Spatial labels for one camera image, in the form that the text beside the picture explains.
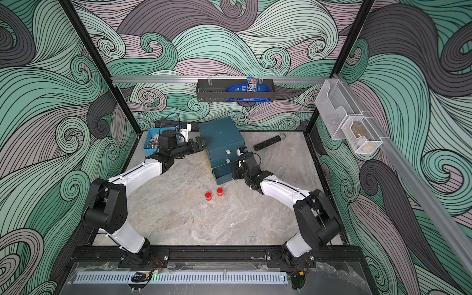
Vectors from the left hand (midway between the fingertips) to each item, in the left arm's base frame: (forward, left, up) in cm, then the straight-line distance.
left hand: (206, 139), depth 85 cm
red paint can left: (-18, -1, -22) cm, 29 cm away
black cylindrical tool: (+21, -43, -20) cm, 52 cm away
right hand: (-7, -15, -12) cm, 20 cm away
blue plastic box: (+22, +41, -21) cm, 51 cm away
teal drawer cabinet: (-4, -7, -2) cm, 9 cm away
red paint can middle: (-16, -6, -21) cm, 27 cm away
